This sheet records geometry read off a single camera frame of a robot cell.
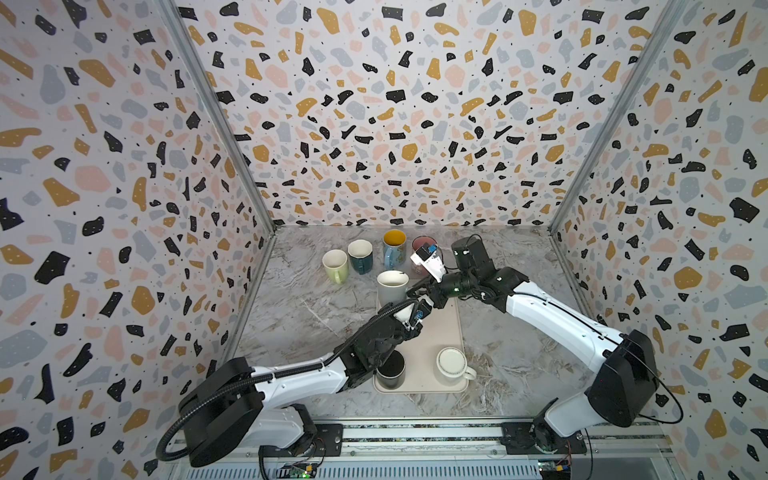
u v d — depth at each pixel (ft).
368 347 1.92
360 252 3.44
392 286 2.40
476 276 1.99
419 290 2.36
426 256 2.21
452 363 2.63
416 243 3.38
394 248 3.36
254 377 1.48
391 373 2.45
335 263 3.30
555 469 2.35
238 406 1.34
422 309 2.07
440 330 2.33
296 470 2.30
